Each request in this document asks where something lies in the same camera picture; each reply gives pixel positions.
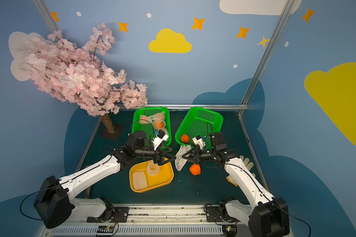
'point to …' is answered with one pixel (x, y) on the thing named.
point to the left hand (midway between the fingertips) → (174, 151)
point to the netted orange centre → (158, 124)
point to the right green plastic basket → (200, 122)
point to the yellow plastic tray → (150, 175)
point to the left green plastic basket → (148, 128)
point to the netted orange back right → (160, 116)
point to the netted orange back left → (144, 119)
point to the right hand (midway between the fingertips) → (186, 156)
